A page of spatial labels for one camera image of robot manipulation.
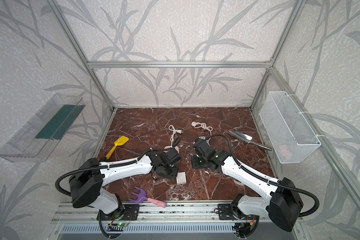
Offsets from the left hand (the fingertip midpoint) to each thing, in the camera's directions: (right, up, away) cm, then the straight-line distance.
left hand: (176, 171), depth 82 cm
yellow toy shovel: (-39, +14, +16) cm, 45 cm away
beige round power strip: (+13, +25, +26) cm, 38 cm away
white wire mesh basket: (+50, +22, -21) cm, 58 cm away
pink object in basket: (+54, +13, -10) cm, 57 cm away
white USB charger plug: (+3, -4, 0) cm, 5 cm away
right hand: (+10, +8, -2) cm, 13 cm away
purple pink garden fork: (-17, -12, -5) cm, 21 cm away
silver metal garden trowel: (+48, +16, +19) cm, 54 cm away
